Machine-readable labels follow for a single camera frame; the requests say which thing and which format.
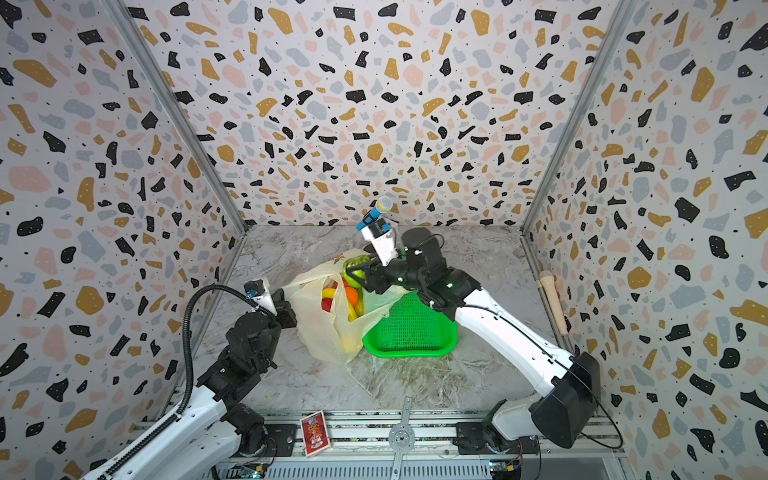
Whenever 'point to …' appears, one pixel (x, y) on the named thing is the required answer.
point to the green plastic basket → (412, 328)
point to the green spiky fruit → (355, 261)
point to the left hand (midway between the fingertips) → (281, 287)
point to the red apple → (326, 304)
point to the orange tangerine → (352, 295)
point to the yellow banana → (355, 311)
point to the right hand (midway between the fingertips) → (350, 261)
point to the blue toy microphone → (383, 205)
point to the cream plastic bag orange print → (331, 335)
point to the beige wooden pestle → (549, 281)
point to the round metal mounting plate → (401, 437)
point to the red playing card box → (315, 433)
